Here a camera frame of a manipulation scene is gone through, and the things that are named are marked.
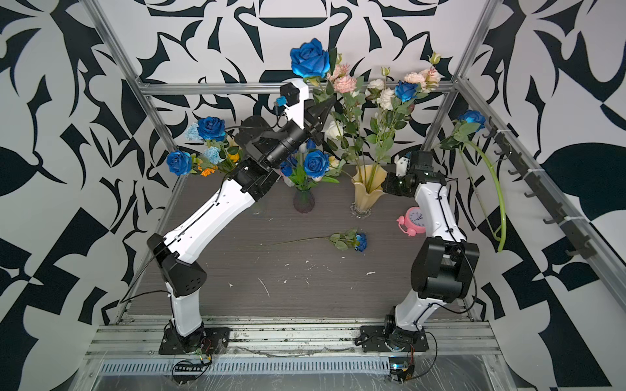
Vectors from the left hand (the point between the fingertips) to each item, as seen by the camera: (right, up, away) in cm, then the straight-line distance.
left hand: (327, 89), depth 54 cm
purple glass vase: (-7, -26, +45) cm, 53 cm away
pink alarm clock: (+36, -35, +44) cm, 67 cm away
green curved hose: (+48, -26, +13) cm, 57 cm away
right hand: (+23, -18, +34) cm, 45 cm away
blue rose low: (+11, -40, +40) cm, 57 cm away
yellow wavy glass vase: (+18, -19, +40) cm, 48 cm away
